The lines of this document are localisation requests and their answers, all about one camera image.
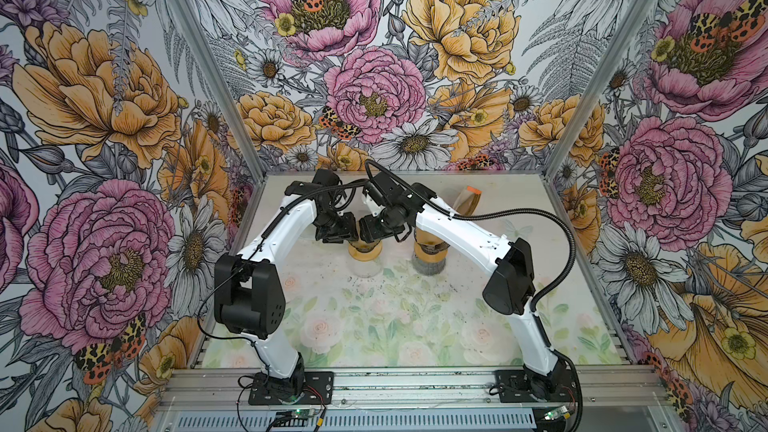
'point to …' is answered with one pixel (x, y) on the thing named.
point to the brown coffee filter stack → (467, 201)
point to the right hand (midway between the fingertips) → (373, 241)
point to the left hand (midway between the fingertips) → (348, 246)
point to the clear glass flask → (365, 269)
